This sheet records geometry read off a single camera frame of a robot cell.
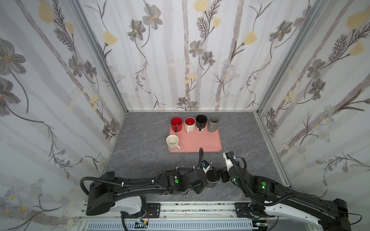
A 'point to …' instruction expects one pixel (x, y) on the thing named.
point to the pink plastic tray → (191, 142)
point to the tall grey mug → (213, 120)
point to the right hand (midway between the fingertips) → (216, 163)
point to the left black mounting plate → (152, 211)
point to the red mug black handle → (176, 123)
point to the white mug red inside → (190, 123)
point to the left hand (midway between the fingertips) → (201, 178)
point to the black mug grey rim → (211, 180)
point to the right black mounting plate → (243, 211)
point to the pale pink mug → (172, 141)
